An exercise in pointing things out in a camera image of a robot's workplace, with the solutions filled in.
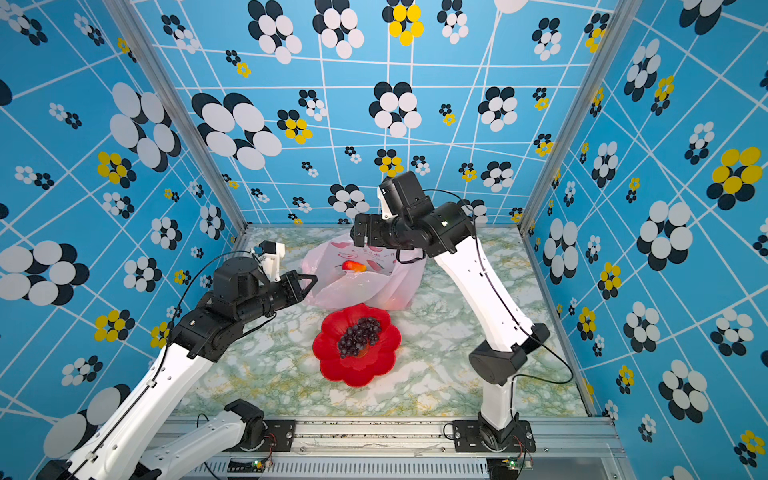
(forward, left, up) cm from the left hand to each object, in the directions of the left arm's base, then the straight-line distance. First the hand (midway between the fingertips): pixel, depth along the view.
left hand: (322, 275), depth 68 cm
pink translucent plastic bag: (+7, -5, -10) cm, 13 cm away
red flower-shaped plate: (-11, -7, -31) cm, 34 cm away
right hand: (+7, -12, +7) cm, 16 cm away
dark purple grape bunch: (-3, -6, -27) cm, 28 cm away
